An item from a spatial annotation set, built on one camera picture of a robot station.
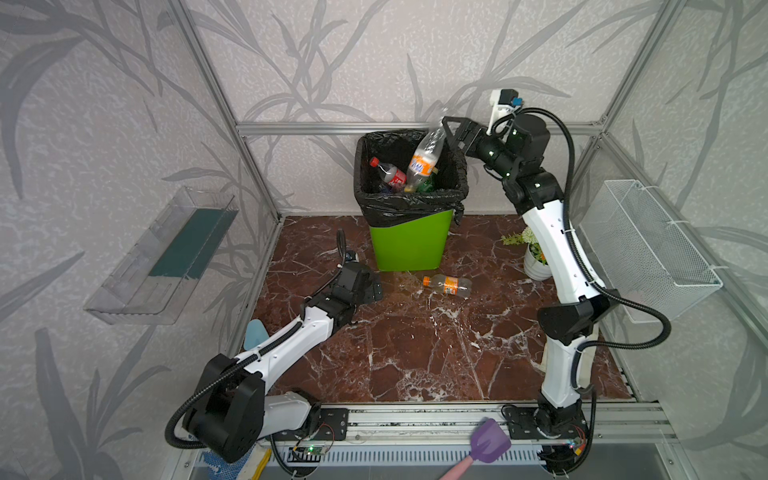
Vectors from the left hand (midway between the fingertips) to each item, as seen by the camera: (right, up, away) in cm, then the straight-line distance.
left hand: (369, 274), depth 87 cm
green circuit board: (-13, -41, -16) cm, 46 cm away
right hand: (+23, +39, -20) cm, 50 cm away
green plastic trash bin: (+13, +8, +10) cm, 19 cm away
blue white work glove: (-30, -42, -20) cm, 56 cm away
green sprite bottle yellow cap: (+18, +28, +10) cm, 35 cm away
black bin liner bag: (+5, +19, -13) cm, 24 cm away
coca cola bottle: (+6, +32, +11) cm, 34 cm away
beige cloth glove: (+63, -24, -2) cm, 67 cm away
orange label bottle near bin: (+25, -4, +8) cm, 26 cm away
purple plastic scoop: (+31, -38, -16) cm, 52 cm away
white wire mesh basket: (+62, +7, -23) cm, 66 cm away
